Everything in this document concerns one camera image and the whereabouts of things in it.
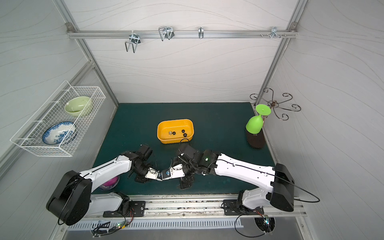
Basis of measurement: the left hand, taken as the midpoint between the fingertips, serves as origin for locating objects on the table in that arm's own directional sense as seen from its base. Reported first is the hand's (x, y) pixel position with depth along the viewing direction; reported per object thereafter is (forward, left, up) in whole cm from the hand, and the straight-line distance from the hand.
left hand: (149, 175), depth 85 cm
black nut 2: (+27, -19, +1) cm, 33 cm away
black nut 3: (+28, -11, +2) cm, 30 cm away
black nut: (+31, -17, 0) cm, 35 cm away
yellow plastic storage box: (+30, -12, +1) cm, 33 cm away
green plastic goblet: (+20, -58, +24) cm, 66 cm away
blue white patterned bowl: (+6, +33, +33) cm, 47 cm away
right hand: (-3, -17, +16) cm, 23 cm away
